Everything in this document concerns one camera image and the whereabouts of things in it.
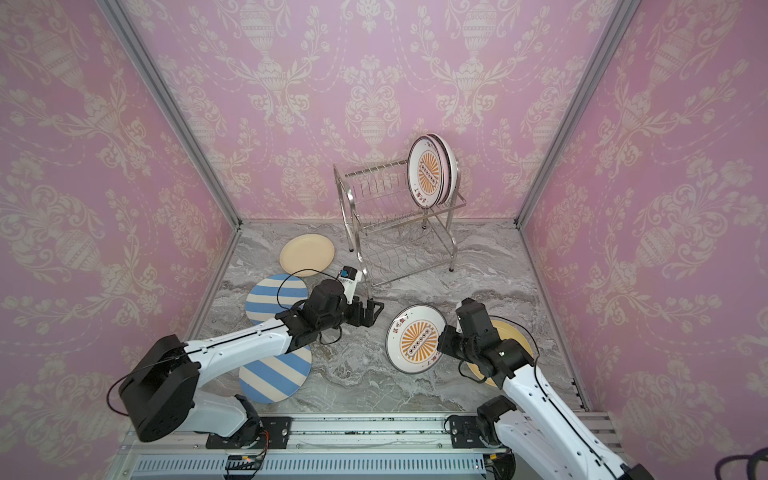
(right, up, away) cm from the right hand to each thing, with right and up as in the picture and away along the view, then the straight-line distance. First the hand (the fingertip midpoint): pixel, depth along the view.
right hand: (439, 337), depth 79 cm
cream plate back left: (-44, +23, +31) cm, 59 cm away
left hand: (-18, +8, +3) cm, 19 cm away
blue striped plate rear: (-53, +9, +21) cm, 57 cm away
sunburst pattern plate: (-7, -2, +5) cm, 9 cm away
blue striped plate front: (-46, -13, +4) cm, 48 cm away
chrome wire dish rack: (-12, +29, +31) cm, 44 cm away
